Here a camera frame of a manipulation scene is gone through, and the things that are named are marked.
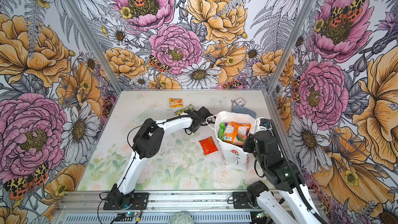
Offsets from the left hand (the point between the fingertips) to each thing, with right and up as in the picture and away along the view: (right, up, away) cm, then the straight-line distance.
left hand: (186, 125), depth 100 cm
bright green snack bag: (+20, 0, -21) cm, 29 cm away
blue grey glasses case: (+37, +10, +8) cm, 39 cm away
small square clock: (+37, +15, +12) cm, 42 cm away
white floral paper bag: (+22, -7, -29) cm, 37 cm away
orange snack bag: (+27, 0, -22) cm, 35 cm away
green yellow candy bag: (-4, +9, +7) cm, 12 cm away
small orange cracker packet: (-10, +15, +12) cm, 21 cm away
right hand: (+31, -2, -30) cm, 43 cm away
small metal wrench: (+32, +16, +16) cm, 39 cm away
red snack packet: (+14, -11, -7) cm, 19 cm away
